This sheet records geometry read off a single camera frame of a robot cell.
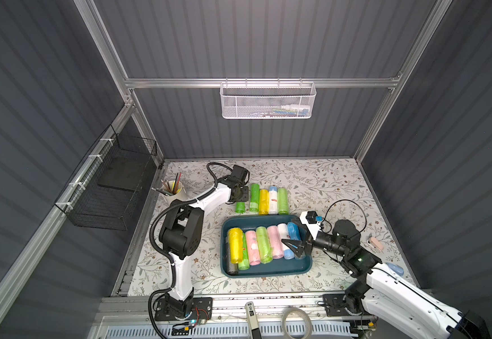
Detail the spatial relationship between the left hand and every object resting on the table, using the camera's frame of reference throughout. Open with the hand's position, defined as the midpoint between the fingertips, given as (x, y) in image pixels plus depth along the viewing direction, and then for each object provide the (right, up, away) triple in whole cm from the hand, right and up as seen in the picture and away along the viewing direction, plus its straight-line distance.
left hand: (245, 195), depth 96 cm
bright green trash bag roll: (-2, -5, -2) cm, 6 cm away
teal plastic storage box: (+19, -27, -12) cm, 35 cm away
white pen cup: (-34, +4, 0) cm, 34 cm away
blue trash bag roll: (+20, -14, -9) cm, 26 cm away
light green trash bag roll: (+18, -3, +3) cm, 18 cm away
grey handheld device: (+3, -39, -28) cm, 48 cm away
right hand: (+17, -10, -24) cm, 31 cm away
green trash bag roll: (0, -25, -15) cm, 30 cm away
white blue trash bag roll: (+13, -2, +3) cm, 14 cm away
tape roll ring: (+21, -39, -28) cm, 52 cm away
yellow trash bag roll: (-3, -18, -14) cm, 24 cm away
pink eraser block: (+55, -19, -10) cm, 59 cm away
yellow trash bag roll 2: (+9, -3, +3) cm, 10 cm away
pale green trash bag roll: (+8, -20, -12) cm, 24 cm away
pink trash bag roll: (+4, -20, -13) cm, 24 cm away
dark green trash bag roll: (+4, -1, +5) cm, 7 cm away
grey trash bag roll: (-5, -27, -16) cm, 32 cm away
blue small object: (+60, -28, -15) cm, 68 cm away
